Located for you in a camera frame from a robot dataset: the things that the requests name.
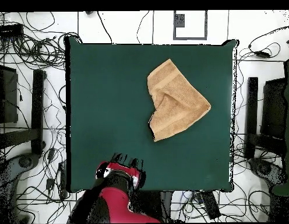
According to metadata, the dark green table cloth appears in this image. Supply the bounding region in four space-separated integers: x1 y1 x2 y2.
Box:
65 36 239 193

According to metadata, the grey square floor frame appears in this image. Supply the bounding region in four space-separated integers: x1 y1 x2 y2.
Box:
172 10 209 41

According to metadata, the black camera stand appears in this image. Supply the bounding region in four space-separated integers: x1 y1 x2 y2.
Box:
244 76 288 187
0 64 47 187

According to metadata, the black power adapter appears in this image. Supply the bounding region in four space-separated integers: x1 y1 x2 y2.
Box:
253 50 272 58

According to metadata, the black power strip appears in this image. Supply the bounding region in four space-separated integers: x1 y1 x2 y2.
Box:
0 23 24 39

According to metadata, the thin black cable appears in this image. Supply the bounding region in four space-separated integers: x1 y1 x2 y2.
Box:
136 10 150 44
96 10 113 44

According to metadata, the tan terry towel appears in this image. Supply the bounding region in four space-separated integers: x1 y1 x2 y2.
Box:
146 58 212 142

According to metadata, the black rectangular box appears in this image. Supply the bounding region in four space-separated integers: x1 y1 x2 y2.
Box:
202 191 221 220

